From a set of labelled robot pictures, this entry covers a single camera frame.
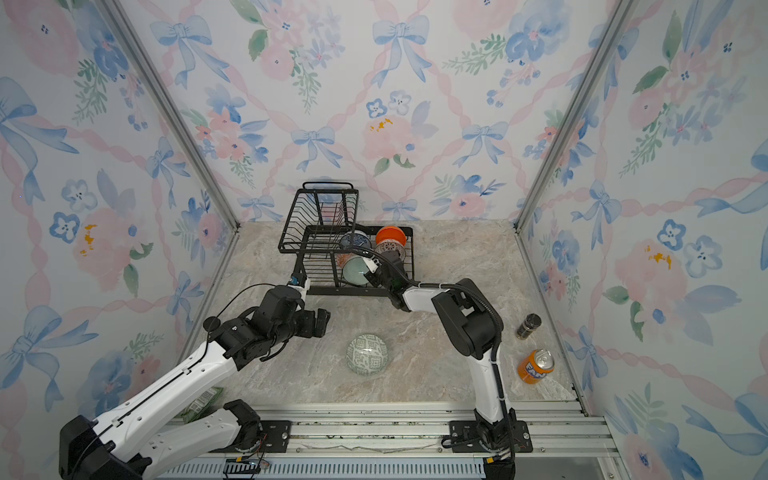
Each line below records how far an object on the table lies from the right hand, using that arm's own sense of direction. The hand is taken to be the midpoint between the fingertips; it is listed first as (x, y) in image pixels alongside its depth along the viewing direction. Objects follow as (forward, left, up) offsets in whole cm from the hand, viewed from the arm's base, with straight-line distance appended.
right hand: (370, 254), depth 99 cm
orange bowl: (+11, -7, -1) cm, 13 cm away
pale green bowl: (-5, +5, -1) cm, 7 cm away
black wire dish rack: (+16, +19, +3) cm, 25 cm away
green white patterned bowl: (-31, 0, -8) cm, 32 cm away
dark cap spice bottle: (-24, -47, 0) cm, 52 cm away
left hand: (-25, +13, +7) cm, 29 cm away
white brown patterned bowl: (+7, -7, -3) cm, 10 cm away
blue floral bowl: (+11, +6, -4) cm, 13 cm away
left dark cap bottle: (-26, +43, +1) cm, 50 cm away
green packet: (-52, +23, +24) cm, 62 cm away
